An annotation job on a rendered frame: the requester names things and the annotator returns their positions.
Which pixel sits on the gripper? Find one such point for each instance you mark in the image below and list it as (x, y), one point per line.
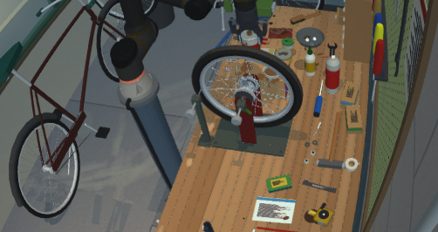
(247, 18)

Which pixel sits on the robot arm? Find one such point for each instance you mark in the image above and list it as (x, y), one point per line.
(137, 30)

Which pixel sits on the white and red oil can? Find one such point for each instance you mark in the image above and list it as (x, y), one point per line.
(249, 38)

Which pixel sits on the silver spoked wheel black tyre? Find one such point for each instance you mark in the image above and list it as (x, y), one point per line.
(246, 56)

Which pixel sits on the green stand lever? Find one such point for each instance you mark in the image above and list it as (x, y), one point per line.
(245, 110)

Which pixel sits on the white stand knob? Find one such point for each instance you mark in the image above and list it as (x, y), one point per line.
(236, 120)

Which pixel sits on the white and red spray can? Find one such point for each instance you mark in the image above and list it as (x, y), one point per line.
(332, 75)

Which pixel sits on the red stand body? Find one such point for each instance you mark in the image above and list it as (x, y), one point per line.
(249, 129)

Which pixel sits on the white caliper knob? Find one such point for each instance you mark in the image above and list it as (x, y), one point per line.
(190, 114)

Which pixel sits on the blue bar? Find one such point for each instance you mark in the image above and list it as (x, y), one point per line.
(224, 39)

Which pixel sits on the dark red tray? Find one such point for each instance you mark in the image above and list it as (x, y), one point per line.
(280, 33)

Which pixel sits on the green tub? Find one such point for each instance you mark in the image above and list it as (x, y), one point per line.
(288, 42)

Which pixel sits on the round grey tin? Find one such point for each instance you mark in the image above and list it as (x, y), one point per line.
(284, 54)

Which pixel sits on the grey bowl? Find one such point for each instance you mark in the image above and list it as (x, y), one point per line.
(309, 36)

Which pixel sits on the white yellow bottle green cap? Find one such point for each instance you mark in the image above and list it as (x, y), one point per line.
(310, 63)

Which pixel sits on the brown cardboard box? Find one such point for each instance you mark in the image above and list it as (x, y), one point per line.
(357, 23)

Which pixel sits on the tan box blue edge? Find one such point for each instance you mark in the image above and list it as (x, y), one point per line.
(349, 92)

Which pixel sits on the tan box green edge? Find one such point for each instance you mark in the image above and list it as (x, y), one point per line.
(353, 117)

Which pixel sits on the black tool rack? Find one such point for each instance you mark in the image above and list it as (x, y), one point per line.
(385, 68)

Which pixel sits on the long black tool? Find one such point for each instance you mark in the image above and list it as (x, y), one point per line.
(402, 27)

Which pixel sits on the green flat box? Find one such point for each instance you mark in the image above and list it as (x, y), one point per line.
(279, 183)

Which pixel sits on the green pegboard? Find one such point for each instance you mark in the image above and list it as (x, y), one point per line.
(386, 123)

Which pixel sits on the black flat bar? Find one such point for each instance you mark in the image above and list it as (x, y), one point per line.
(319, 186)

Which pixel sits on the white printed paper sheet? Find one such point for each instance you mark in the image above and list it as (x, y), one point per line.
(273, 210)

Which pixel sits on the yellow tape measure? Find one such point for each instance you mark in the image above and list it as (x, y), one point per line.
(321, 216)

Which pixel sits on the black blue round object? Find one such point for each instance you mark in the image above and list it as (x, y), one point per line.
(207, 227)

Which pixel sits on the red pencil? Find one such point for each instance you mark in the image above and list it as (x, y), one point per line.
(273, 229)

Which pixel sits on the green gauge caliper post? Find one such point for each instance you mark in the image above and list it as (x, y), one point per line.
(204, 123)

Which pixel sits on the dark green base plate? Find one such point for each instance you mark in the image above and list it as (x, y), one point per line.
(273, 140)

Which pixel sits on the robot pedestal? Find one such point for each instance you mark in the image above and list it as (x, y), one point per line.
(154, 123)

